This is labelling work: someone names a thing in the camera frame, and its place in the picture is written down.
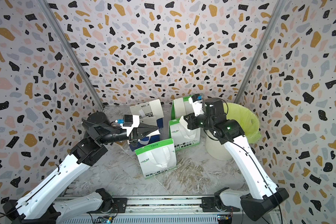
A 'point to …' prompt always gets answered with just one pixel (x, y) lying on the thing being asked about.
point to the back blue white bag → (143, 111)
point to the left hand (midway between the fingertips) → (156, 127)
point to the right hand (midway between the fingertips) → (184, 117)
